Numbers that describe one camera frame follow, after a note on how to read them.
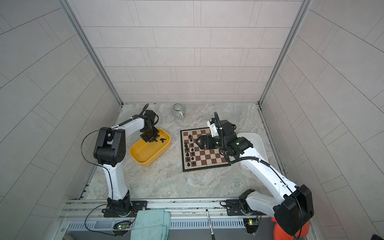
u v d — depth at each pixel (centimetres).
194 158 87
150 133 83
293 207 37
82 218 68
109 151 52
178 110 108
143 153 90
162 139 94
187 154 88
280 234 62
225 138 56
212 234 65
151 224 67
